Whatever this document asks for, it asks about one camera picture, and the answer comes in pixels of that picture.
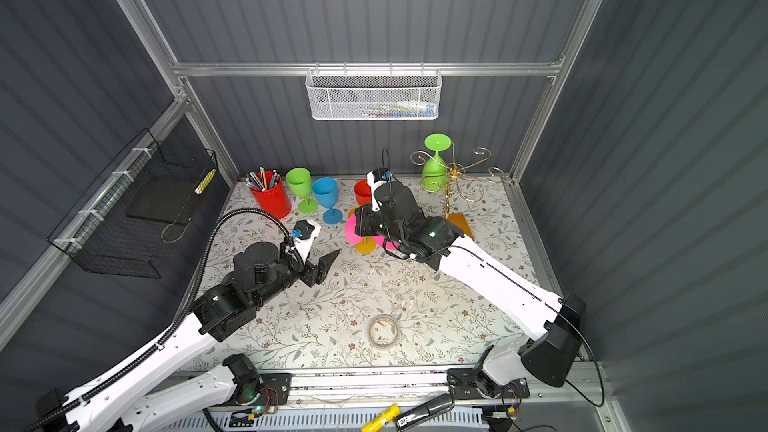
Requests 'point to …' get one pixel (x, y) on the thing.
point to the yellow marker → (383, 419)
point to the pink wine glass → (353, 238)
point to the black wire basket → (117, 224)
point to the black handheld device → (423, 411)
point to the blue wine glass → (326, 190)
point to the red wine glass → (363, 192)
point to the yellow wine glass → (367, 245)
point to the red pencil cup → (269, 191)
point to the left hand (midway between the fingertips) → (326, 243)
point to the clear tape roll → (383, 330)
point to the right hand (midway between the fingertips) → (356, 214)
